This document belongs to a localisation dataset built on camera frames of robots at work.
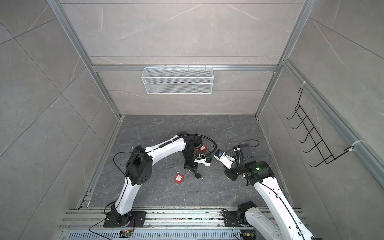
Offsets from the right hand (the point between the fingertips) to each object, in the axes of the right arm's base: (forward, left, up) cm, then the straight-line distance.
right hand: (227, 163), depth 76 cm
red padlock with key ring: (-2, +26, -15) cm, 30 cm away
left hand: (+2, +16, -10) cm, 19 cm away
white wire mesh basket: (+56, +27, +14) cm, 63 cm away
